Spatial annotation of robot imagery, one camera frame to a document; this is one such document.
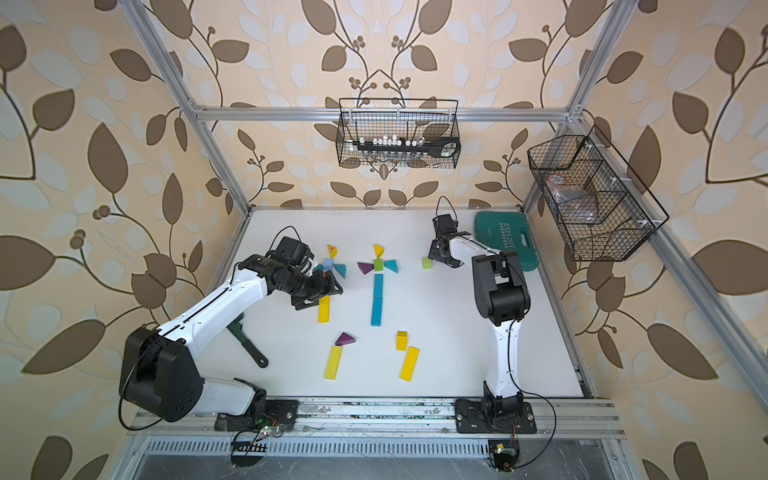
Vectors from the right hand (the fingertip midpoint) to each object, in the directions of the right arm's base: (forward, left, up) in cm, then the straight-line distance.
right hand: (443, 254), depth 106 cm
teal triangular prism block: (-6, +36, +1) cm, 37 cm away
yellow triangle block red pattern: (+1, +40, +2) cm, 40 cm away
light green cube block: (-5, +7, +1) cm, 8 cm away
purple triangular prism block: (-5, +28, +1) cm, 29 cm away
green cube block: (-5, +23, +2) cm, 24 cm away
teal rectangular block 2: (-21, +24, -1) cm, 32 cm away
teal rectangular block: (-14, +23, +1) cm, 27 cm away
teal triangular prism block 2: (-5, +19, +2) cm, 19 cm away
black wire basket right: (-13, -34, +33) cm, 50 cm away
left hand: (-22, +35, +14) cm, 43 cm away
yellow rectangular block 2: (-38, +15, 0) cm, 40 cm away
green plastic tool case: (+6, -24, +4) cm, 25 cm away
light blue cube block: (-5, +41, +3) cm, 41 cm away
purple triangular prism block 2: (-30, +33, +1) cm, 45 cm away
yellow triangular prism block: (+2, +24, +1) cm, 24 cm away
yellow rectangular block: (-21, +40, +1) cm, 45 cm away
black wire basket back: (+25, +8, +34) cm, 42 cm away
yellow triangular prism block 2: (-31, +17, 0) cm, 35 cm away
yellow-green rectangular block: (-36, +36, -1) cm, 51 cm away
